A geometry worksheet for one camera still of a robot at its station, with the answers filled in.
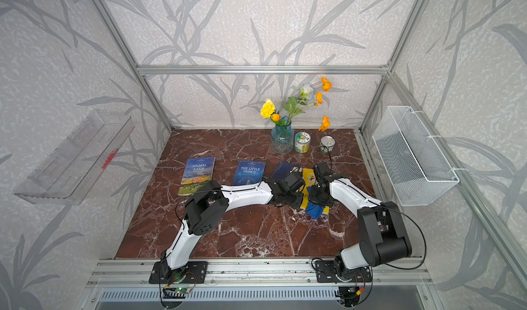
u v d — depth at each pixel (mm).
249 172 997
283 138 1021
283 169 1029
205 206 559
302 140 1048
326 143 1081
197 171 1012
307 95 1015
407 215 424
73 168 678
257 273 755
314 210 826
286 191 722
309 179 880
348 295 722
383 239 430
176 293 721
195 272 733
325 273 729
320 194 748
